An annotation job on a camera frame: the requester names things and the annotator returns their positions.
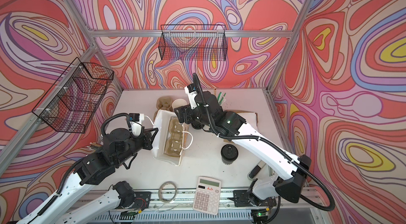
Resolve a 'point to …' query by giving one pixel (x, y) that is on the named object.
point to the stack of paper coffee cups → (178, 102)
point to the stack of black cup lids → (197, 125)
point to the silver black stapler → (256, 170)
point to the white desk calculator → (208, 195)
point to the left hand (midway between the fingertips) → (161, 130)
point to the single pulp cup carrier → (173, 146)
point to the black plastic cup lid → (229, 152)
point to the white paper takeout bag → (160, 127)
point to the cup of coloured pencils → (93, 145)
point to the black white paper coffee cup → (228, 162)
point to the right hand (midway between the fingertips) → (184, 112)
